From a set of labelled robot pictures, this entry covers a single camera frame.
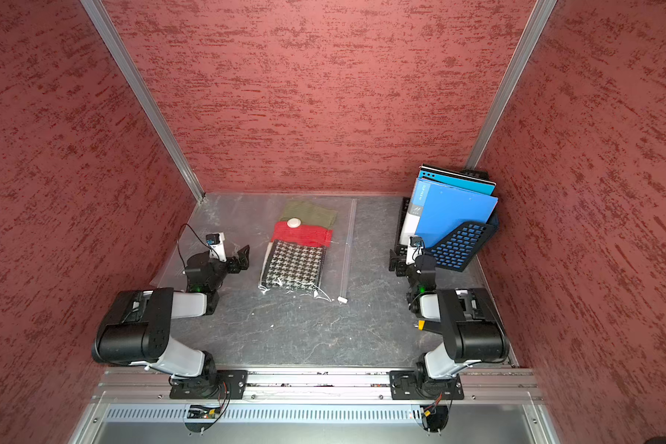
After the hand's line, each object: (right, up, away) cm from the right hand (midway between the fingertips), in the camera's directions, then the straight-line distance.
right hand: (404, 252), depth 95 cm
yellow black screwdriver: (+3, -22, -10) cm, 24 cm away
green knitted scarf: (-35, +14, +15) cm, 41 cm away
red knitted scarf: (-37, +6, +8) cm, 38 cm away
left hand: (-59, +1, -1) cm, 59 cm away
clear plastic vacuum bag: (-62, +12, +18) cm, 65 cm away
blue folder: (+8, +14, -9) cm, 19 cm away
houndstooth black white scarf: (-39, -5, -1) cm, 40 cm away
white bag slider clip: (-22, -15, -7) cm, 27 cm away
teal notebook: (+15, +24, -9) cm, 30 cm away
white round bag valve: (-41, +10, +12) cm, 44 cm away
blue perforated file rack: (+16, 0, -3) cm, 16 cm away
